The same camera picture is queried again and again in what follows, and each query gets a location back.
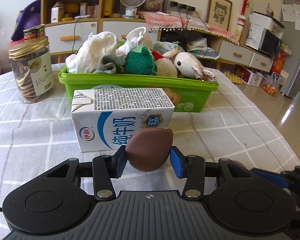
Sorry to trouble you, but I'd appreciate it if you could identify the brown round cushion puff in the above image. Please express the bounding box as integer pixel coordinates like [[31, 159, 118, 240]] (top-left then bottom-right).
[[125, 128, 173, 172]]

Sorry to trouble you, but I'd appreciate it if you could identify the white red plush toy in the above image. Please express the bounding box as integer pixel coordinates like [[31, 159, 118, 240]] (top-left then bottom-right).
[[151, 50, 178, 77]]

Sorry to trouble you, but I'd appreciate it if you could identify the grey green towel cloth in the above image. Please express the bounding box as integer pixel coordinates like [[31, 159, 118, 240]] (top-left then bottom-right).
[[93, 54, 126, 74]]

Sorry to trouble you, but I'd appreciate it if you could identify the white cloth glove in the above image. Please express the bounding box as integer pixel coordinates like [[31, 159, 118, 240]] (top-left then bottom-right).
[[65, 27, 153, 74]]

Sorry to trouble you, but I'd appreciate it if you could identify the white milk carton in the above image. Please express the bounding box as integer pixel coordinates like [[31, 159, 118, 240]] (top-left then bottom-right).
[[71, 88, 175, 152]]

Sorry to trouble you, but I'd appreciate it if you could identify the green plastic bin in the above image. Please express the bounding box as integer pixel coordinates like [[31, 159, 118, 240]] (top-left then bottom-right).
[[58, 67, 219, 113]]

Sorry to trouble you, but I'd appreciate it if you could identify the grey checked tablecloth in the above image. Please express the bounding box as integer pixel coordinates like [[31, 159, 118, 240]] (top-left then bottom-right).
[[0, 62, 300, 240]]

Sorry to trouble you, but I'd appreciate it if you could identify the white bunny plush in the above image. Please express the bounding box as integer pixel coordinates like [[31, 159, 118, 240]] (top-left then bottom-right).
[[163, 50, 217, 82]]

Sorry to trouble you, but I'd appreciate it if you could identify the low wooden side cabinet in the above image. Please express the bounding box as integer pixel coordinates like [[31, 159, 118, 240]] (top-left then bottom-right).
[[160, 30, 273, 73]]

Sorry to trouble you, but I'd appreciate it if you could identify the blue floral doll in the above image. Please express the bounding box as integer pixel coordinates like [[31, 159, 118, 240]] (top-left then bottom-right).
[[153, 41, 185, 55]]

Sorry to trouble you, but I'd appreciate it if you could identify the gold lid glass jar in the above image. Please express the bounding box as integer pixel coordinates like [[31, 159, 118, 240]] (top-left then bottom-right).
[[8, 36, 54, 103]]

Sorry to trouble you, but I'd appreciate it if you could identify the black microwave oven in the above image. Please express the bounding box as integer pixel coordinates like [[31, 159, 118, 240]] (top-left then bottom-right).
[[245, 24, 282, 57]]

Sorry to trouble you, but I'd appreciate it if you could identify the pink fringed cloth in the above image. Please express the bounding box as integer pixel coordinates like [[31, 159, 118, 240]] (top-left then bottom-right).
[[138, 11, 239, 45]]

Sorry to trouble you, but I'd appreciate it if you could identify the small tin can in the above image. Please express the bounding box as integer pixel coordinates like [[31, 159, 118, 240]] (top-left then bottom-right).
[[23, 24, 45, 40]]

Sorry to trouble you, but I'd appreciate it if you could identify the framed cartoon picture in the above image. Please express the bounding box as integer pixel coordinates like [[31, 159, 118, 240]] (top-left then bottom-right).
[[206, 0, 232, 31]]

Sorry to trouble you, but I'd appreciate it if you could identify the grey refrigerator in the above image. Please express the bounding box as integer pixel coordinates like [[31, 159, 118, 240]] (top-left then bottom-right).
[[281, 0, 300, 98]]

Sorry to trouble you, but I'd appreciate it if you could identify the wooden drawer cabinet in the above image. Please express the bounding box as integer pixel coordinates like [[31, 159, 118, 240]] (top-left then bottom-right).
[[40, 0, 147, 63]]

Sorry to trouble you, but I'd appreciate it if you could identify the purple plush toy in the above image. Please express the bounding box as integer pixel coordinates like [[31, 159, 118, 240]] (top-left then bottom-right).
[[11, 0, 41, 41]]

